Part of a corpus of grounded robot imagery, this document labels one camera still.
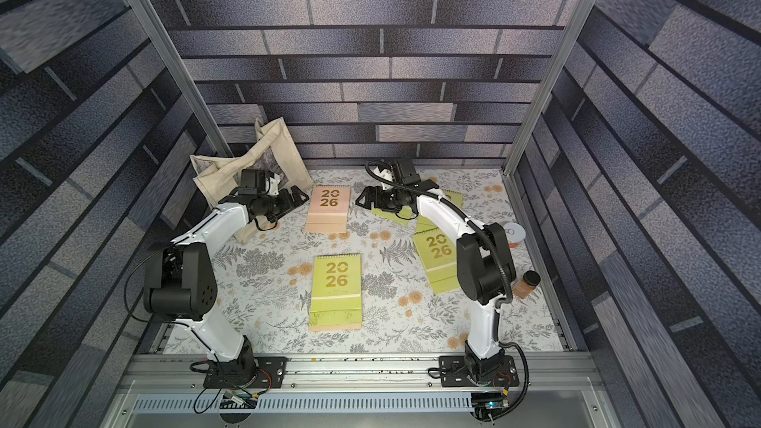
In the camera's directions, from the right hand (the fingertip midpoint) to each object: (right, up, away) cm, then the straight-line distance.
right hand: (364, 201), depth 91 cm
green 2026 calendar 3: (+20, -9, +11) cm, 25 cm away
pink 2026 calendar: (-15, -3, +15) cm, 21 cm away
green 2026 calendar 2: (+12, -4, -11) cm, 17 cm away
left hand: (-21, +1, +3) cm, 21 cm away
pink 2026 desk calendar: (-9, -36, -9) cm, 38 cm away
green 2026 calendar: (-8, -28, -6) cm, 30 cm away
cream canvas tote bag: (-32, +17, +5) cm, 36 cm away
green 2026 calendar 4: (+24, -17, +4) cm, 30 cm away
